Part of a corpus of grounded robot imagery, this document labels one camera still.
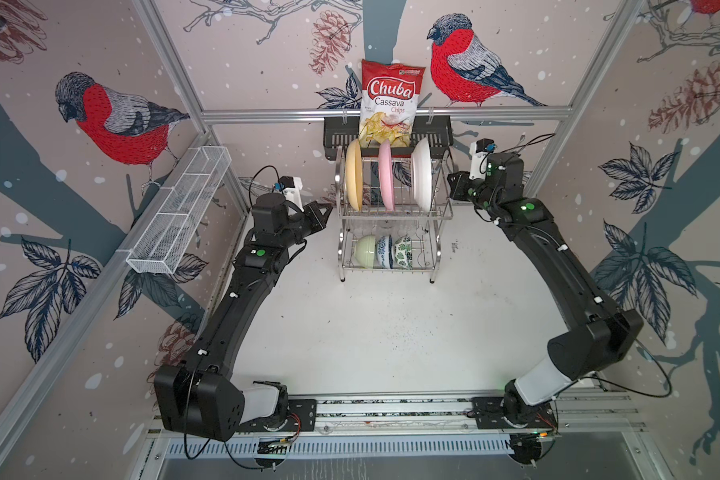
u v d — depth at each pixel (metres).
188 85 0.86
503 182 0.55
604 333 0.41
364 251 0.90
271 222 0.54
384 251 0.90
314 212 0.64
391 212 1.01
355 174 0.70
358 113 0.88
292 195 0.67
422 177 0.71
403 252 0.90
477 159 0.67
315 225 0.65
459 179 0.66
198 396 0.38
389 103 0.83
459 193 0.68
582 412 0.75
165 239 0.72
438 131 0.94
